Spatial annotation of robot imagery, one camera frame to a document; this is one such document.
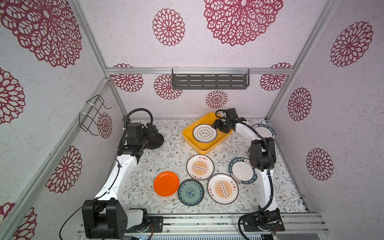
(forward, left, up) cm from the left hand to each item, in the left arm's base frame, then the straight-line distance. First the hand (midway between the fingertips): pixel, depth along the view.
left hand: (151, 132), depth 83 cm
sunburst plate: (-11, -27, -22) cm, 36 cm away
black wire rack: (0, +30, +10) cm, 31 cm away
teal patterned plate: (-26, -21, -22) cm, 40 cm away
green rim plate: (-12, -53, -24) cm, 59 cm away
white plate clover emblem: (+16, -32, -21) cm, 42 cm away
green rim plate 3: (+20, -79, -23) cm, 84 cm away
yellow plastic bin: (+1, -30, -19) cm, 36 cm away
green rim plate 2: (-15, -50, +2) cm, 52 cm away
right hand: (+18, -39, -14) cm, 46 cm away
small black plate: (+11, +4, -23) cm, 26 cm away
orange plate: (-21, -7, -21) cm, 31 cm away
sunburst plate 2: (-24, -40, -23) cm, 51 cm away
